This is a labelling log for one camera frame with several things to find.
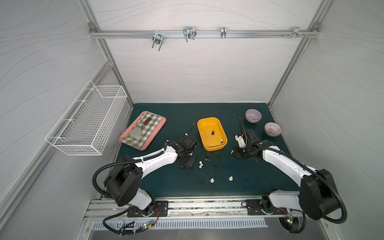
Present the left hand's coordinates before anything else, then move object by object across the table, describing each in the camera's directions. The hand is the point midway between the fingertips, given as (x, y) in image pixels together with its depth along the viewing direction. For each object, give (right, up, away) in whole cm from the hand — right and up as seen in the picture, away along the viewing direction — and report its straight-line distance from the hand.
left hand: (191, 161), depth 85 cm
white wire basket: (-49, +21, -16) cm, 56 cm away
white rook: (+6, -3, +3) cm, 7 cm away
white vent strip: (-27, -26, -14) cm, 40 cm away
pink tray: (-23, +22, +24) cm, 40 cm away
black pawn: (+15, +15, +16) cm, 27 cm away
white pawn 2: (+22, -9, -3) cm, 24 cm away
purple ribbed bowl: (+57, +17, +19) cm, 63 cm away
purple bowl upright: (+46, +27, +25) cm, 59 cm away
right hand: (+26, +5, +2) cm, 26 cm away
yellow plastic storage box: (+10, +20, +19) cm, 29 cm away
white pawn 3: (+12, -10, -3) cm, 16 cm away
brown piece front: (+6, -10, -5) cm, 12 cm away
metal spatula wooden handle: (-38, +15, +16) cm, 44 cm away
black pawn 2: (+15, -4, +3) cm, 16 cm away
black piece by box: (+17, +1, +6) cm, 17 cm away
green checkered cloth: (-32, +16, +19) cm, 41 cm away
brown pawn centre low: (+15, -6, -1) cm, 16 cm away
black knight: (+10, 0, +5) cm, 11 cm away
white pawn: (+20, +10, +13) cm, 26 cm away
